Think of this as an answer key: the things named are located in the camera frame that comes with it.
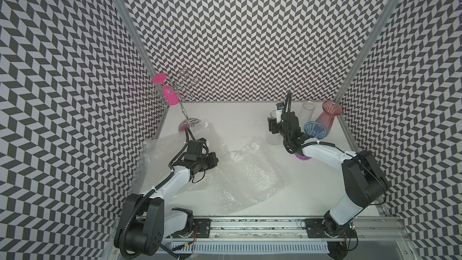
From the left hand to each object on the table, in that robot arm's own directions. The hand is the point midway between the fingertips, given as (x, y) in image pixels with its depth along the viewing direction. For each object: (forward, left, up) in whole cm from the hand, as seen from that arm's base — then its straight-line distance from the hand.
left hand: (217, 161), depth 87 cm
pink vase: (+22, -58, +13) cm, 64 cm away
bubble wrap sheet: (-7, -14, -5) cm, 16 cm away
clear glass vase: (+21, -45, +12) cm, 52 cm away
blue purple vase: (+15, -51, +4) cm, 54 cm away
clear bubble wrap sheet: (+3, +33, -2) cm, 33 cm away
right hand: (+18, -29, +11) cm, 36 cm away
